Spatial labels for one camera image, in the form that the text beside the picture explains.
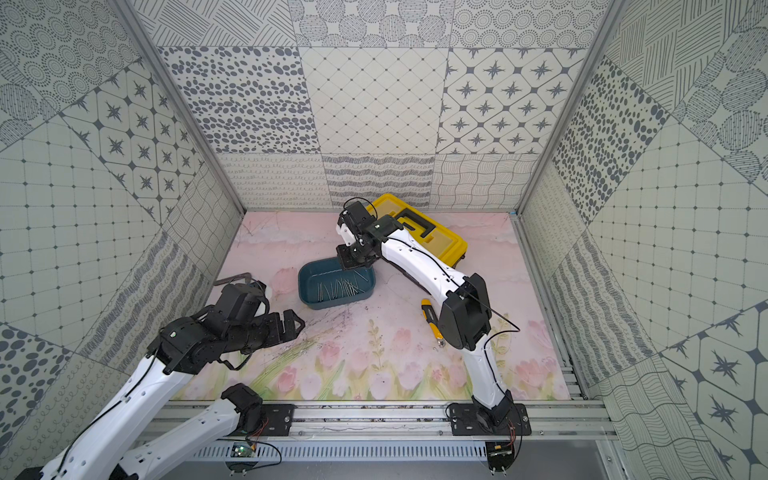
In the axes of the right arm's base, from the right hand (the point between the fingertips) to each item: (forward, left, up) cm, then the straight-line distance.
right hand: (346, 267), depth 84 cm
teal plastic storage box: (+4, +11, -16) cm, 20 cm away
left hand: (-18, +11, +3) cm, 21 cm away
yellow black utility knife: (-8, -25, -16) cm, 31 cm away
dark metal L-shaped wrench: (+7, +38, -16) cm, 42 cm away
